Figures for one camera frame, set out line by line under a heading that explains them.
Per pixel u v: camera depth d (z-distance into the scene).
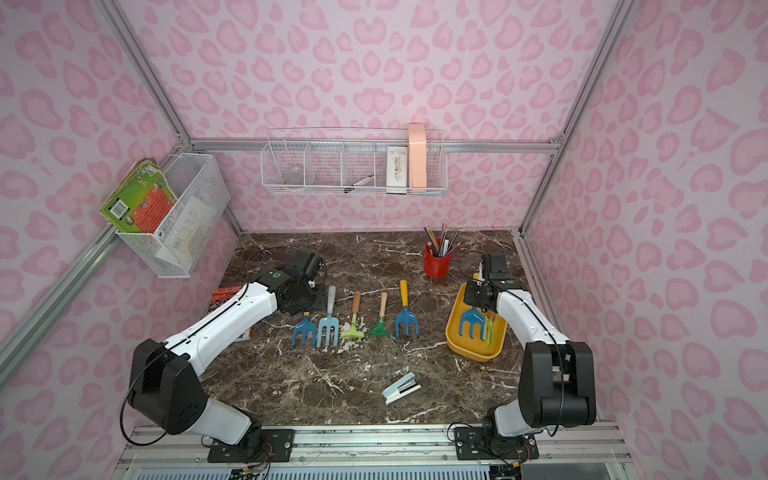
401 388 0.80
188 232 0.85
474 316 0.88
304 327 0.93
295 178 0.97
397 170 0.91
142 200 0.72
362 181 0.97
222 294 1.00
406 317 0.96
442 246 1.02
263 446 0.72
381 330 0.93
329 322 0.95
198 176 0.82
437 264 1.04
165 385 0.42
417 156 0.83
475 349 0.85
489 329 0.90
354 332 0.93
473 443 0.73
